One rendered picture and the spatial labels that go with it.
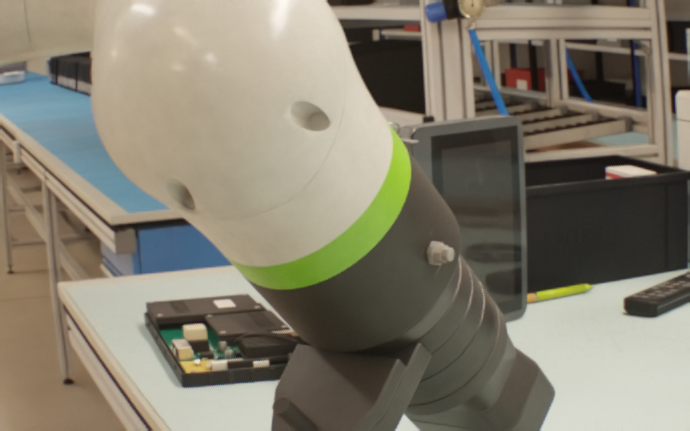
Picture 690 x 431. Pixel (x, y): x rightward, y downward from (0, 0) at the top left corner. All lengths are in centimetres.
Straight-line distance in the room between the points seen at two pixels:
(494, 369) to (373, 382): 8
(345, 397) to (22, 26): 23
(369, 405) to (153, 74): 19
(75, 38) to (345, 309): 18
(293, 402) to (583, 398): 53
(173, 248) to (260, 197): 224
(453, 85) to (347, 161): 229
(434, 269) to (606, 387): 57
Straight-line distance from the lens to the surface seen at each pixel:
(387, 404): 64
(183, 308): 145
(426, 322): 65
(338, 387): 65
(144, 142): 54
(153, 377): 129
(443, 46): 285
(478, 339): 68
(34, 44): 67
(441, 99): 285
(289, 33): 54
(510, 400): 73
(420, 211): 62
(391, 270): 61
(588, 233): 158
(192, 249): 281
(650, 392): 117
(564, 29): 299
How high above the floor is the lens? 134
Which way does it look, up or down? 9 degrees down
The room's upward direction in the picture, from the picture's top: 3 degrees counter-clockwise
